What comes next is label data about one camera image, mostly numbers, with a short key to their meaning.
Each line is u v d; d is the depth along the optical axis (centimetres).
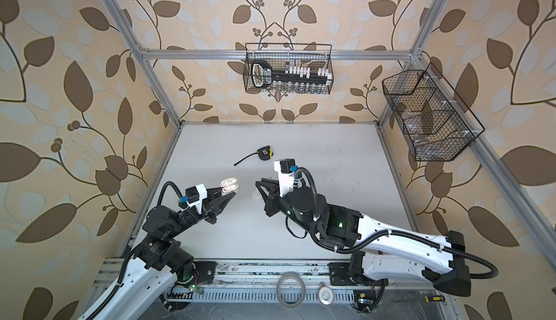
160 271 56
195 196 53
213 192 62
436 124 73
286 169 52
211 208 59
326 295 70
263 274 75
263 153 105
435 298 69
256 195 91
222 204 61
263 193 59
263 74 84
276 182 52
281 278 74
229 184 63
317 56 91
